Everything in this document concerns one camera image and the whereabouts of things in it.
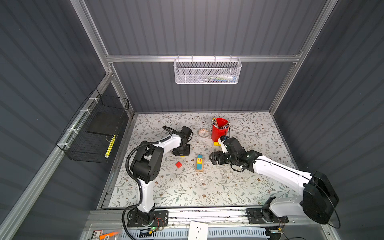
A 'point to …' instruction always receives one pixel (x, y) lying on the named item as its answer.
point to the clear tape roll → (203, 132)
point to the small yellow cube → (199, 160)
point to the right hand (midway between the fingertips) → (217, 157)
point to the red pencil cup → (217, 132)
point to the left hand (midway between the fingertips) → (184, 153)
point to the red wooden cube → (178, 164)
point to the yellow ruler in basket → (109, 150)
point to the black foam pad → (105, 123)
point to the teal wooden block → (199, 166)
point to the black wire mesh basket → (93, 135)
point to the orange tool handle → (103, 237)
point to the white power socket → (198, 231)
